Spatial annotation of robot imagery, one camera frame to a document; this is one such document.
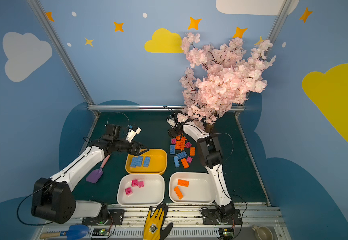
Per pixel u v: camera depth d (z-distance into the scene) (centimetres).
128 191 82
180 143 104
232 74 53
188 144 101
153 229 70
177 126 80
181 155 98
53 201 41
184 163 93
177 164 91
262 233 70
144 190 84
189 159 94
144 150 76
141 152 74
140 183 84
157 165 91
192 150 99
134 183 84
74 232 70
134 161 93
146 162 93
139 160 93
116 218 74
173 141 104
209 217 74
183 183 86
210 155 62
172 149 99
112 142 65
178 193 80
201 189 86
